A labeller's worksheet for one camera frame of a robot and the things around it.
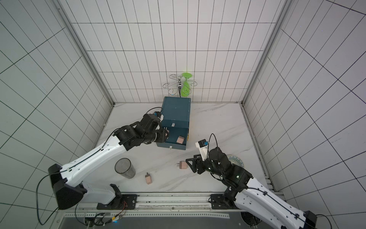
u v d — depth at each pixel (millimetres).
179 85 921
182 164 839
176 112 868
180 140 866
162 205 727
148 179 787
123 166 779
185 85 924
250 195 476
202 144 620
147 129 545
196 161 610
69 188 395
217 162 512
